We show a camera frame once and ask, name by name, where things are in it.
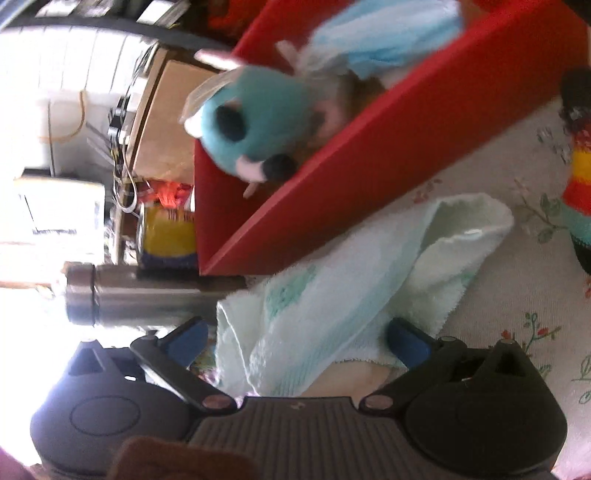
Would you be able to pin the wooden tv stand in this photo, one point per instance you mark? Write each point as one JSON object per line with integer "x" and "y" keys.
{"x": 175, "y": 120}

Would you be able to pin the orange red plastic bag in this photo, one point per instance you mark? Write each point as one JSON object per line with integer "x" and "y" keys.
{"x": 168, "y": 194}

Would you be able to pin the red cardboard box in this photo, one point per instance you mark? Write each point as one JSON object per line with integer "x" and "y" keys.
{"x": 369, "y": 175}

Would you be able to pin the mint green towel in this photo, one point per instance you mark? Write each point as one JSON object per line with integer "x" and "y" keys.
{"x": 323, "y": 300}

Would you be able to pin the stainless steel thermos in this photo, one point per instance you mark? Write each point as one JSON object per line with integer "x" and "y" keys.
{"x": 138, "y": 300}

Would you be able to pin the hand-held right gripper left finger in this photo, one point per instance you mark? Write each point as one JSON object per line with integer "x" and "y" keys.
{"x": 187, "y": 341}

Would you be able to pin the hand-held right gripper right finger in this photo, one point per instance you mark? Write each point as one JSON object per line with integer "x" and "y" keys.
{"x": 408, "y": 344}

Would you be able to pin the teal plush toy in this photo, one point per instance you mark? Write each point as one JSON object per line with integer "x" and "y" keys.
{"x": 263, "y": 106}

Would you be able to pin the blue yellow drink can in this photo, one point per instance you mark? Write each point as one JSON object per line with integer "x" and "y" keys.
{"x": 168, "y": 230}

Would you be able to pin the blue face mask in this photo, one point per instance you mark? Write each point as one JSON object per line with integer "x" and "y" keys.
{"x": 383, "y": 41}

